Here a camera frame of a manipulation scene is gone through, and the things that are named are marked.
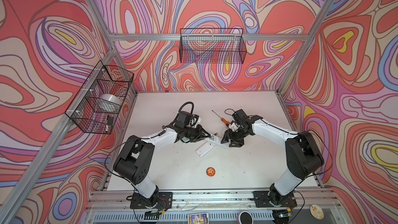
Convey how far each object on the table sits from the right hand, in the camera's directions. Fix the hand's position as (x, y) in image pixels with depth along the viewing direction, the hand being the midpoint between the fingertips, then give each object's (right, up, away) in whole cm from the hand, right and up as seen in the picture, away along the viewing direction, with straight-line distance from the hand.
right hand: (226, 146), depth 86 cm
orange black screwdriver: (+2, +12, +15) cm, 19 cm away
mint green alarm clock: (-22, +6, -12) cm, 26 cm away
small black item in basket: (-58, +16, -13) cm, 61 cm away
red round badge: (-9, -13, -4) cm, 16 cm away
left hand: (-9, +6, -2) cm, 11 cm away
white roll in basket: (-56, +24, -16) cm, 64 cm away
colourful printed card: (-16, -27, -18) cm, 37 cm away
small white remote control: (-12, -3, +4) cm, 13 cm away
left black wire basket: (-67, +21, -18) cm, 72 cm away
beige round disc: (+39, -26, -16) cm, 50 cm away
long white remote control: (-5, +3, 0) cm, 6 cm away
